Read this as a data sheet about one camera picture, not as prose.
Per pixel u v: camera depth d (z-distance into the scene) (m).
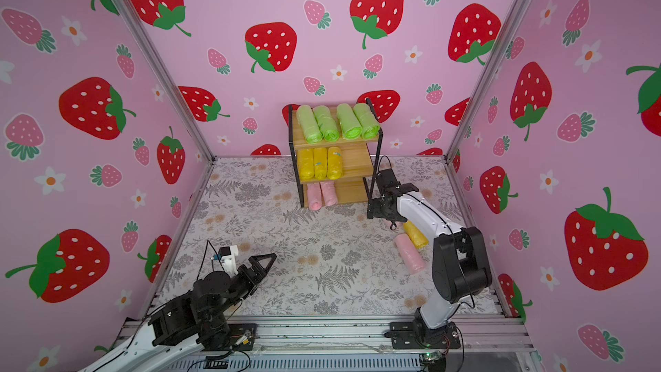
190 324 0.54
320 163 0.90
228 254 0.68
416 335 0.66
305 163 0.90
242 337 0.72
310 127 0.77
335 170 0.88
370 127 0.77
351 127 0.78
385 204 0.66
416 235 0.91
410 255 0.88
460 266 0.47
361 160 0.96
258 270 0.64
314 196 1.00
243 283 0.64
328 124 0.78
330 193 1.04
